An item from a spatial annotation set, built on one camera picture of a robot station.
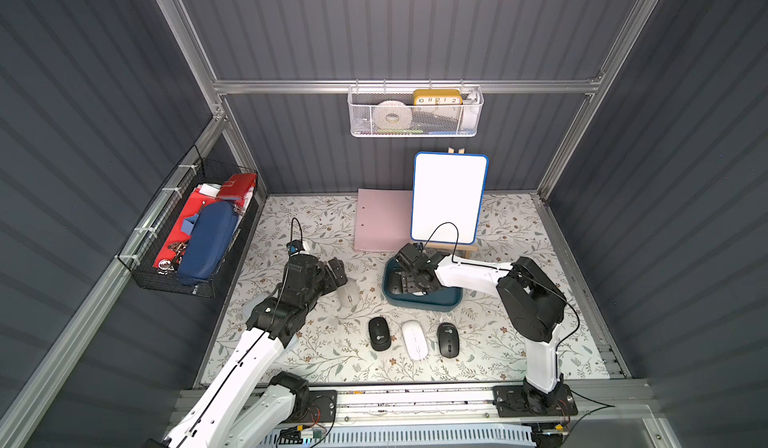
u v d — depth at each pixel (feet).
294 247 2.20
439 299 2.94
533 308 1.72
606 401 2.06
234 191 2.57
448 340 2.70
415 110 2.90
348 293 2.98
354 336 2.79
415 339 2.70
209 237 2.28
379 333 2.77
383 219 3.69
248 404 1.52
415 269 2.46
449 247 3.16
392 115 2.77
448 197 2.84
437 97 2.84
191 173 2.53
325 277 2.23
